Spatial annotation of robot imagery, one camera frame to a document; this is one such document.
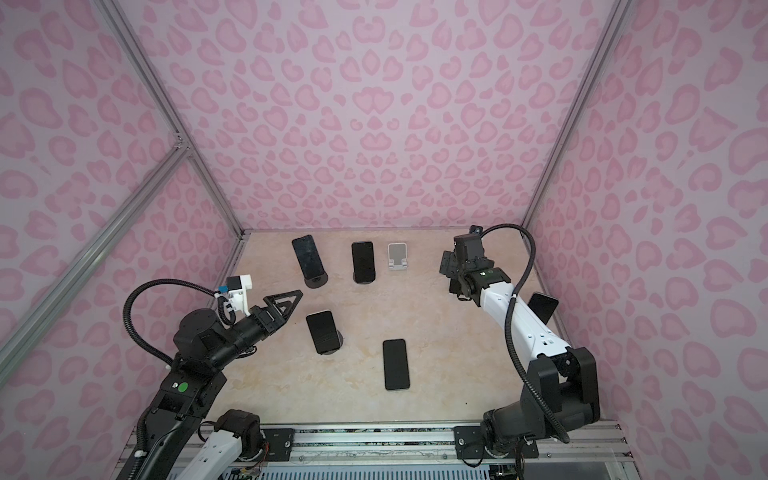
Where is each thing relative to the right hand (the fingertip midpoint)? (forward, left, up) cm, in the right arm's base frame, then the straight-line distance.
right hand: (463, 258), depth 86 cm
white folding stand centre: (+13, +19, -15) cm, 28 cm away
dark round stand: (+4, +47, -19) cm, 51 cm away
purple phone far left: (+7, +48, -8) cm, 49 cm away
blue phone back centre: (+7, +31, -12) cm, 34 cm away
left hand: (-20, +40, +12) cm, 46 cm away
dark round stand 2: (-16, +36, -21) cm, 45 cm away
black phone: (-24, +19, -19) cm, 36 cm away
